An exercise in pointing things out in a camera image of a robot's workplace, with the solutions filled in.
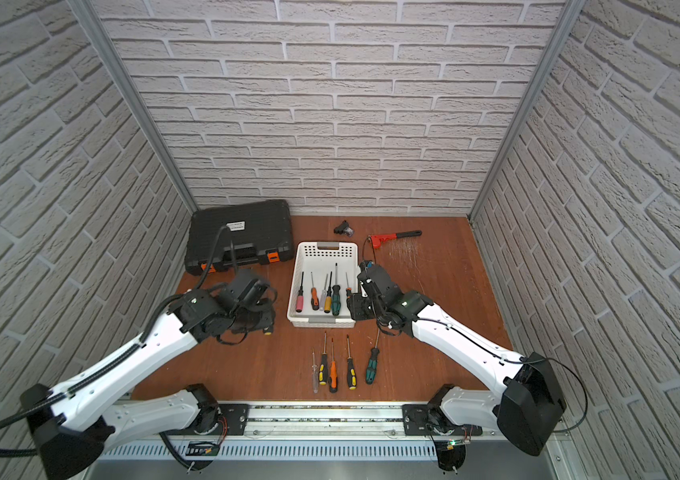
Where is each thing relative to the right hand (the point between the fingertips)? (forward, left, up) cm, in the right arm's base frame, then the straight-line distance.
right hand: (354, 302), depth 80 cm
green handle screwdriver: (-13, -4, -12) cm, 18 cm away
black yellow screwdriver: (-13, +10, -13) cm, 21 cm away
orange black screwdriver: (+10, +12, -13) cm, 20 cm away
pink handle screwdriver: (+9, +17, -13) cm, 23 cm away
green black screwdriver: (+9, +5, -12) cm, 16 cm away
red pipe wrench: (+32, -13, -13) cm, 37 cm away
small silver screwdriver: (-14, +12, -13) cm, 23 cm away
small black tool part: (+39, 0, -13) cm, 41 cm away
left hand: (-2, +20, +3) cm, 20 cm away
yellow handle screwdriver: (+8, +8, -13) cm, 17 cm away
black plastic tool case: (+37, +31, -10) cm, 50 cm away
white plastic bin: (+19, +9, -15) cm, 26 cm away
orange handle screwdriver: (-18, +7, -12) cm, 22 cm away
